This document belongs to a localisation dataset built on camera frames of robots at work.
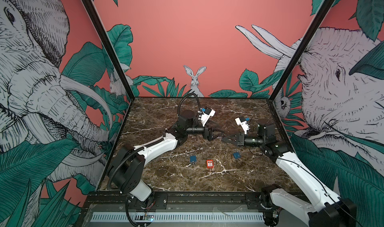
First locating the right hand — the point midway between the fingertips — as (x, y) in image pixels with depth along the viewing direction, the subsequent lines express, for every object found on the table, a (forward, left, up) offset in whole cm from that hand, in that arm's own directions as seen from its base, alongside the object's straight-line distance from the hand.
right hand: (225, 139), depth 69 cm
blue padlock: (0, +16, -25) cm, 29 cm away
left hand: (+5, +1, +1) cm, 6 cm away
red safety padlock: (-3, +6, -24) cm, 25 cm away
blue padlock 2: (+3, -11, -25) cm, 28 cm away
